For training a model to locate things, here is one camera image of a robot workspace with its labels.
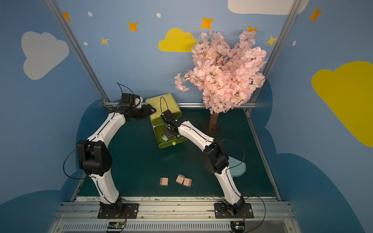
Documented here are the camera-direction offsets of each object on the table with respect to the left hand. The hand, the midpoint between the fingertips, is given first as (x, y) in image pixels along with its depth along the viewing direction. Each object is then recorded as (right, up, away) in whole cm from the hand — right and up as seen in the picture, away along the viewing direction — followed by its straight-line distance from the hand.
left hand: (152, 110), depth 91 cm
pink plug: (+9, -42, -9) cm, 44 cm away
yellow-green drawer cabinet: (+6, +6, +7) cm, 11 cm away
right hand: (+13, -13, +2) cm, 19 cm away
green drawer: (+4, -7, -2) cm, 8 cm away
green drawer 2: (+4, -14, +4) cm, 15 cm away
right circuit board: (+49, -62, -18) cm, 81 cm away
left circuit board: (-13, -60, -20) cm, 64 cm away
